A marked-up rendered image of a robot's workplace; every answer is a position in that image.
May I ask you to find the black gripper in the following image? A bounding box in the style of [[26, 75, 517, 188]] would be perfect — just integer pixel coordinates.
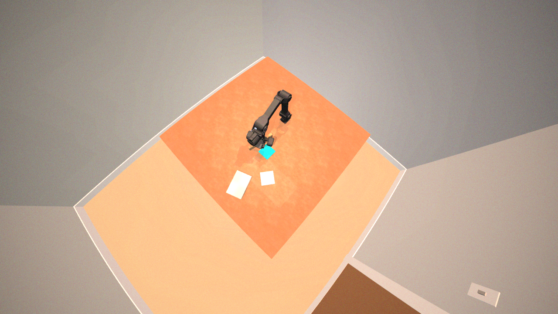
[[246, 130, 274, 147]]

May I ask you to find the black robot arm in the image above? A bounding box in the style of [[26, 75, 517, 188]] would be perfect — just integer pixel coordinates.
[[247, 89, 292, 149]]

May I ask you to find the white flat block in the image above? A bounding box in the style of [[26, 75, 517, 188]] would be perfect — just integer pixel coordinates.
[[260, 171, 275, 186]]

